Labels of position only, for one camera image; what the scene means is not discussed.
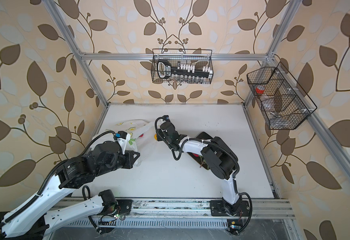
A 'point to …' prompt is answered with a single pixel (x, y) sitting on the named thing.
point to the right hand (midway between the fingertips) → (158, 131)
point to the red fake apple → (197, 155)
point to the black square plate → (199, 158)
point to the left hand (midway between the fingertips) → (142, 155)
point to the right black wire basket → (284, 104)
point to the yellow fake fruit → (155, 137)
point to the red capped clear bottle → (260, 90)
